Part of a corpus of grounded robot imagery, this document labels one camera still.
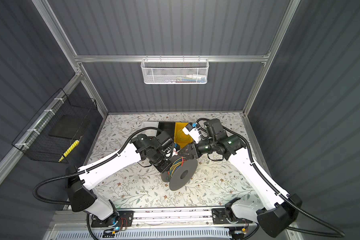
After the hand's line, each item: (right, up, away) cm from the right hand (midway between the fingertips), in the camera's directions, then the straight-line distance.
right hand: (183, 153), depth 66 cm
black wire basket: (-64, +6, -4) cm, 64 cm away
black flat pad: (-58, +12, +8) cm, 60 cm away
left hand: (-7, -9, +7) cm, 13 cm away
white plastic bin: (-26, +14, +40) cm, 49 cm away
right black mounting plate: (+18, -33, +7) cm, 38 cm away
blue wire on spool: (-3, -6, +6) cm, 9 cm away
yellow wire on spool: (-3, -6, +6) cm, 9 cm away
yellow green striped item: (-51, +4, +4) cm, 52 cm away
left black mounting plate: (-29, -33, +6) cm, 45 cm away
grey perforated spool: (-1, -12, +6) cm, 13 cm away
